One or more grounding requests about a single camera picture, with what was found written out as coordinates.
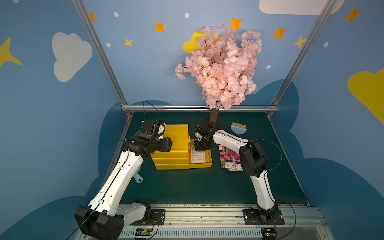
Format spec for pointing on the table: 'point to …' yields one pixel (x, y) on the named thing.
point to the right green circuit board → (269, 233)
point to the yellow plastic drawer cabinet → (178, 157)
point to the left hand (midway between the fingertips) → (165, 141)
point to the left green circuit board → (143, 232)
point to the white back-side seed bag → (197, 156)
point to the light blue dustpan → (138, 178)
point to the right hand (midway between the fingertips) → (197, 148)
